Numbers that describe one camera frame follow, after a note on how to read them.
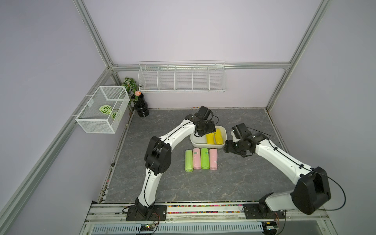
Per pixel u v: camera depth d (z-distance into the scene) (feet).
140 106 3.66
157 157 1.75
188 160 2.92
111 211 2.47
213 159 2.93
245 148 1.99
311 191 1.35
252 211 2.42
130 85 3.22
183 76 3.24
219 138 3.25
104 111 2.54
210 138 3.25
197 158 2.95
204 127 2.57
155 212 2.41
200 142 3.23
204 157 2.99
